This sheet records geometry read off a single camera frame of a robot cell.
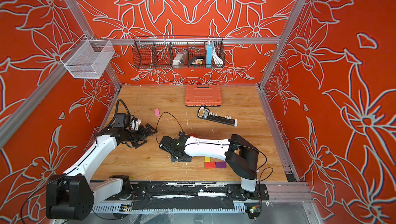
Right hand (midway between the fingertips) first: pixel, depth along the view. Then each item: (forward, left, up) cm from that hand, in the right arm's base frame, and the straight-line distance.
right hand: (174, 160), depth 79 cm
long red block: (-1, -19, -5) cm, 19 cm away
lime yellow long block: (+2, -17, -4) cm, 18 cm away
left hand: (+12, +13, +6) cm, 19 cm away
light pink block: (+33, +16, -3) cm, 37 cm away
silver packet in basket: (+53, -1, +27) cm, 60 cm away
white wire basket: (+50, +56, +28) cm, 80 cm away
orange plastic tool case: (+47, -15, 0) cm, 49 cm away
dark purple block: (0, -25, -4) cm, 25 cm away
